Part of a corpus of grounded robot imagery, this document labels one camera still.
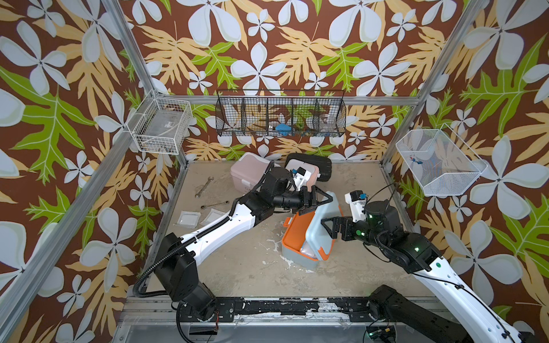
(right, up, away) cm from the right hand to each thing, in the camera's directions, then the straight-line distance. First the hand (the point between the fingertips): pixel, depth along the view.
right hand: (328, 220), depth 69 cm
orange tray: (-10, -9, +13) cm, 19 cm away
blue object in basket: (-14, +36, +25) cm, 46 cm away
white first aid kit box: (0, +18, +27) cm, 33 cm away
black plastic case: (+8, +22, +41) cm, 48 cm away
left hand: (-1, +6, -3) cm, 7 cm away
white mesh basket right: (+47, +21, +13) cm, 53 cm away
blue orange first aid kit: (-8, -5, -4) cm, 11 cm away
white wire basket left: (-64, +36, +17) cm, 75 cm away
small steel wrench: (-52, +1, +32) cm, 61 cm away
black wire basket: (0, +45, +28) cm, 53 cm away
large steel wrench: (-53, +14, +43) cm, 70 cm away
